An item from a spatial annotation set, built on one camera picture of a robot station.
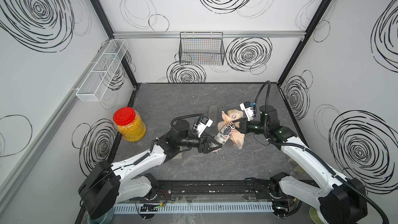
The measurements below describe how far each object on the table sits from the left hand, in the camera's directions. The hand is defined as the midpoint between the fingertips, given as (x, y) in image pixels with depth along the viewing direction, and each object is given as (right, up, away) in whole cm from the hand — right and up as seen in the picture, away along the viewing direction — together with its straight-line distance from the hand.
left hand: (219, 145), depth 67 cm
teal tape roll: (-46, -28, -5) cm, 55 cm away
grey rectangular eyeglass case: (-20, -11, +15) cm, 28 cm away
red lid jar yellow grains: (-45, +8, +12) cm, 47 cm away
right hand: (+7, +8, +8) cm, 13 cm away
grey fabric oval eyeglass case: (0, +10, +31) cm, 33 cm away
